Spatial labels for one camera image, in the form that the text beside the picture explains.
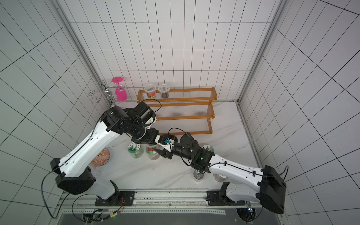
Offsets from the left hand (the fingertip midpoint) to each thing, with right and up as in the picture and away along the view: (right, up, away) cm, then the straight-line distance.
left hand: (150, 145), depth 63 cm
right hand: (0, 0, +2) cm, 2 cm away
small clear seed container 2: (-3, +28, +16) cm, 33 cm away
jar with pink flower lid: (+35, -20, +10) cm, 42 cm away
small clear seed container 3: (+3, -1, +2) cm, 4 cm away
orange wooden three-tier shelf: (+18, +16, +46) cm, 52 cm away
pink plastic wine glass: (-30, +30, +37) cm, 56 cm away
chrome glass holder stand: (-34, +29, +25) cm, 51 cm away
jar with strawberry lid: (-3, -9, +18) cm, 20 cm away
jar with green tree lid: (-13, -8, +20) cm, 25 cm away
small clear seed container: (+4, +29, +16) cm, 33 cm away
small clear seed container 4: (+24, -19, +12) cm, 33 cm away
